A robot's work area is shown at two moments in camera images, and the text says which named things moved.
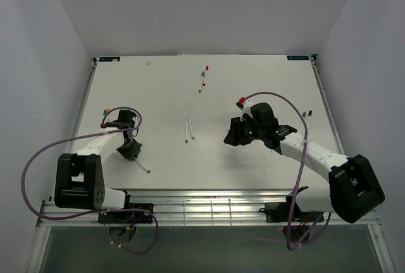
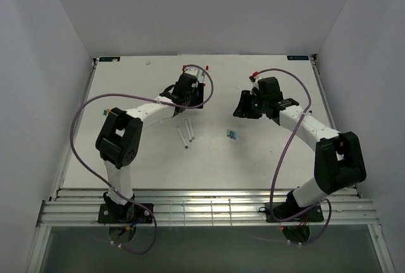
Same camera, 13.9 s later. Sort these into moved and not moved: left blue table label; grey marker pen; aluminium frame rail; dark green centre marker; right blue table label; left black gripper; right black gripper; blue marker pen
Moved: left black gripper; right black gripper; blue marker pen; grey marker pen
Not moved: aluminium frame rail; right blue table label; dark green centre marker; left blue table label
